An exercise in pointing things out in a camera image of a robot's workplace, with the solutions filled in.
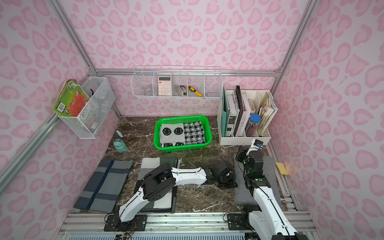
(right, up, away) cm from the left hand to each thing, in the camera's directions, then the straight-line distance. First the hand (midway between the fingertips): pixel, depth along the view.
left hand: (240, 183), depth 83 cm
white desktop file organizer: (0, +23, +15) cm, 27 cm away
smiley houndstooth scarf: (-40, +26, +21) cm, 52 cm away
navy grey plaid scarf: (-75, -4, 0) cm, 75 cm away
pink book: (+3, +38, 0) cm, 38 cm away
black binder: (+1, +53, +8) cm, 53 cm away
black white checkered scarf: (-39, -8, -5) cm, 40 cm away
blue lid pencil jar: (+11, +30, +14) cm, 35 cm away
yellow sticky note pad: (+30, +5, +11) cm, 32 cm away
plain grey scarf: (0, -4, -5) cm, 6 cm away
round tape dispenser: (-55, +54, +13) cm, 78 cm away
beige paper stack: (+18, +41, +5) cm, 45 cm away
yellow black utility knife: (-26, +56, +15) cm, 64 cm away
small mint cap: (-68, +28, +1) cm, 74 cm away
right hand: (+1, +21, -1) cm, 21 cm away
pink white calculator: (-44, +58, +12) cm, 74 cm away
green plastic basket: (-17, +30, +20) cm, 40 cm away
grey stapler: (-35, +57, +18) cm, 69 cm away
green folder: (-8, +38, -1) cm, 39 cm away
